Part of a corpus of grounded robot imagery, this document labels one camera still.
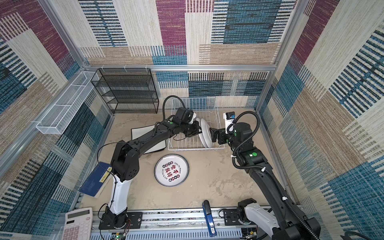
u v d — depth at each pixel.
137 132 1.00
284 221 0.39
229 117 0.62
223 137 0.65
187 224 0.73
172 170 0.89
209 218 0.71
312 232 0.35
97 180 0.85
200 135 0.86
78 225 0.71
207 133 0.89
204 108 1.18
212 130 0.67
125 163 0.53
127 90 1.11
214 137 0.67
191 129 0.79
